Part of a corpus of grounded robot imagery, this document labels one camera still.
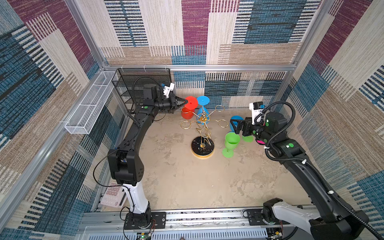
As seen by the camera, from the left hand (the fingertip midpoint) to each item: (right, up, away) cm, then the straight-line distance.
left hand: (188, 99), depth 76 cm
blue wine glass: (+8, -7, -2) cm, 11 cm away
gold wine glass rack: (+9, -27, +22) cm, 36 cm away
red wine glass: (0, -6, +3) cm, 7 cm away
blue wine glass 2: (+30, -8, +19) cm, 36 cm away
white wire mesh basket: (-50, -10, -5) cm, 51 cm away
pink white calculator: (-38, -50, +3) cm, 63 cm away
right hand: (+24, -11, -5) cm, 27 cm away
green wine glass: (+25, -22, +12) cm, 36 cm away
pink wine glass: (+30, -20, -15) cm, 39 cm away
